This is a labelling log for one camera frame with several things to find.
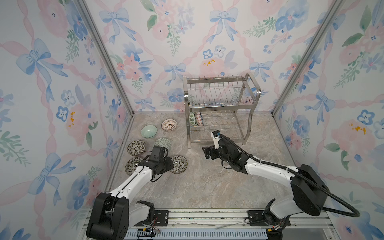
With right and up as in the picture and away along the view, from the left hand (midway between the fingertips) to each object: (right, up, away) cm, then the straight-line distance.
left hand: (172, 163), depth 87 cm
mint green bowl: (-19, +18, +19) cm, 33 cm away
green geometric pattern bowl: (-7, +11, +13) cm, 18 cm away
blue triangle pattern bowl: (+16, +27, +13) cm, 34 cm away
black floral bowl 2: (+4, -1, +5) cm, 6 cm away
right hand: (+21, +11, -2) cm, 24 cm away
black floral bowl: (-26, +8, +10) cm, 29 cm away
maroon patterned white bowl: (-6, +23, +22) cm, 33 cm away
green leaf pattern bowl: (+11, +26, +13) cm, 32 cm away
